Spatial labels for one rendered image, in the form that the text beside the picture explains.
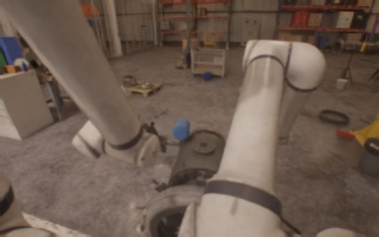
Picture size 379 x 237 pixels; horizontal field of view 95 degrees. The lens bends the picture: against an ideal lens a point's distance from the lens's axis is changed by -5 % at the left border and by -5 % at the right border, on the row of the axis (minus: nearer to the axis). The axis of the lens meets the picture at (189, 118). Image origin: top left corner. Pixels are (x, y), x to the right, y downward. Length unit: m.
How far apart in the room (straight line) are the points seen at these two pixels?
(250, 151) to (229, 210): 0.13
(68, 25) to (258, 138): 0.38
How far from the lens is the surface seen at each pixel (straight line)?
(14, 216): 0.49
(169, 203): 1.24
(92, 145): 0.55
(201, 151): 1.57
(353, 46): 7.87
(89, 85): 0.33
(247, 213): 0.34
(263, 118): 0.45
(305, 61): 0.70
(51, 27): 0.30
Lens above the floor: 1.90
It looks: 28 degrees down
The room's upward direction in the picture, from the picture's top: 1 degrees counter-clockwise
